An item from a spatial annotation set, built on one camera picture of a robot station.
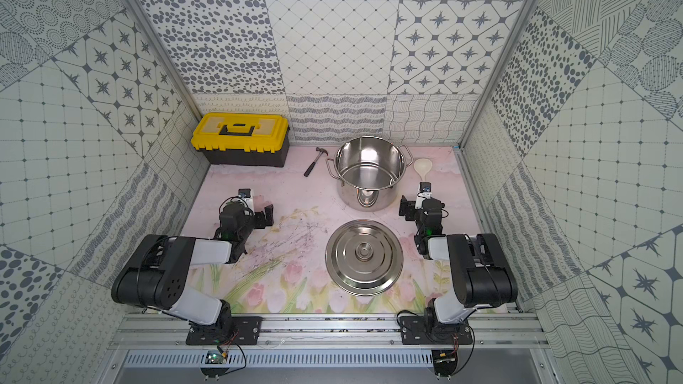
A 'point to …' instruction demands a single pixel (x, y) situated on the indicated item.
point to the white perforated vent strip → (284, 359)
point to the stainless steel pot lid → (364, 257)
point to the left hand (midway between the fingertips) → (257, 203)
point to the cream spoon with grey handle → (422, 166)
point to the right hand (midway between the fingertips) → (417, 199)
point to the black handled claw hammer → (320, 151)
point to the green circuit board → (213, 357)
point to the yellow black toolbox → (243, 139)
